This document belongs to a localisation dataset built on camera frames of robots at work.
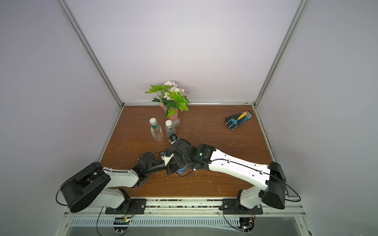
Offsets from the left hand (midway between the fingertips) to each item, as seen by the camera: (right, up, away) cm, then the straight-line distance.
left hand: (183, 161), depth 77 cm
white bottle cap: (-19, +21, +8) cm, 30 cm away
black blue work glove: (+48, +25, +34) cm, 64 cm away
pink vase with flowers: (-7, +34, +8) cm, 36 cm away
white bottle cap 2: (-10, +20, +12) cm, 26 cm away
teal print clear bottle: (-10, +17, +14) cm, 24 cm away
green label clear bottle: (-18, +16, +14) cm, 28 cm away
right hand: (-3, +5, -6) cm, 8 cm away
